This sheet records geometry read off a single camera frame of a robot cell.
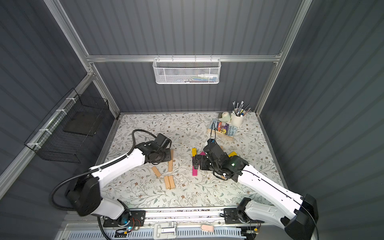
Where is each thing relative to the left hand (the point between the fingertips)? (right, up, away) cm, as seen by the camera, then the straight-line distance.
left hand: (170, 158), depth 84 cm
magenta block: (+14, -9, +5) cm, 17 cm away
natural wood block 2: (-9, -9, +5) cm, 14 cm away
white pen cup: (+45, +25, +21) cm, 55 cm away
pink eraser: (+20, -29, -16) cm, 39 cm away
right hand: (+17, 0, -10) cm, 20 cm away
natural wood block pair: (0, -14, 0) cm, 14 cm away
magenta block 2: (+19, 0, +13) cm, 23 cm away
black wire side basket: (-50, +14, -12) cm, 53 cm away
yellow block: (+14, +1, +15) cm, 20 cm away
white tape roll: (+37, +25, +24) cm, 50 cm away
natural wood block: (-1, -6, +7) cm, 10 cm away
